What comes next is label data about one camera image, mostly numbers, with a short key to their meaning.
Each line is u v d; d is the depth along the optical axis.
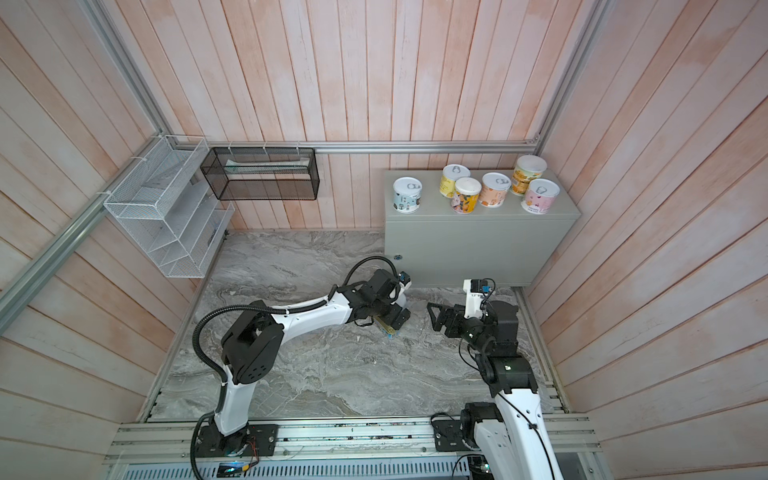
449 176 0.79
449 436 0.73
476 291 0.65
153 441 0.75
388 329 0.88
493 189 0.75
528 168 0.76
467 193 0.73
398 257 0.90
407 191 0.74
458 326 0.66
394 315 0.81
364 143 0.98
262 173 1.04
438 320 0.67
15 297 0.51
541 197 0.73
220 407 0.58
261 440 0.73
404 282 0.82
